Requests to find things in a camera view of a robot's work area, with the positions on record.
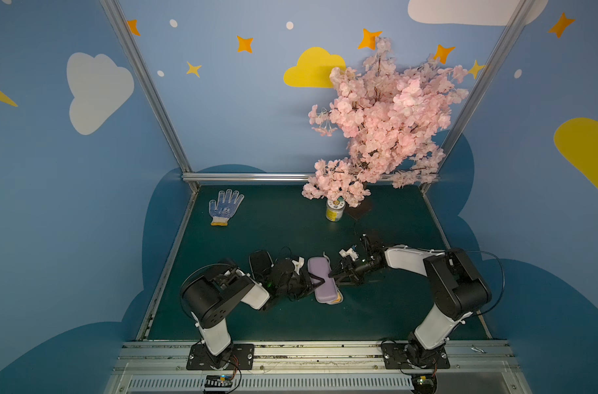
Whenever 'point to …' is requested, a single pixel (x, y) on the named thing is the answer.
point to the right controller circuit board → (423, 383)
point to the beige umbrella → (338, 299)
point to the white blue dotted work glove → (227, 204)
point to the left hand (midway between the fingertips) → (327, 280)
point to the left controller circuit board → (221, 381)
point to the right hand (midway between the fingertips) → (337, 276)
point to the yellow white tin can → (334, 209)
